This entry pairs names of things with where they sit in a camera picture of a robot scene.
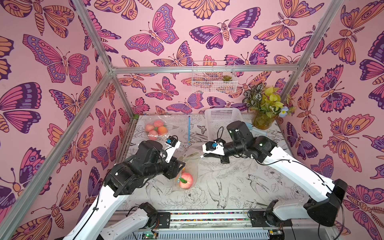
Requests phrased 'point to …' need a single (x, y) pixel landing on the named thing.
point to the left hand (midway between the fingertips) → (181, 160)
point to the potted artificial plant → (264, 105)
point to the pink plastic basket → (217, 119)
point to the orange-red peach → (162, 130)
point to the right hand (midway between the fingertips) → (206, 150)
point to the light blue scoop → (250, 126)
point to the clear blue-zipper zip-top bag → (177, 125)
